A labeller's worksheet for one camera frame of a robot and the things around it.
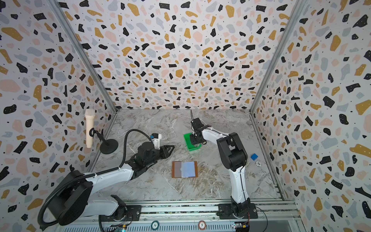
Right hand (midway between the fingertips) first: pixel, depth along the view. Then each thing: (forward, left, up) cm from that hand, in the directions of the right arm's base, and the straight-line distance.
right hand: (197, 139), depth 103 cm
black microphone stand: (-7, +61, +1) cm, 61 cm away
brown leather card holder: (-22, +9, +1) cm, 24 cm away
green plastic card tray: (-6, +4, 0) cm, 7 cm away
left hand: (-14, +11, +14) cm, 23 cm away
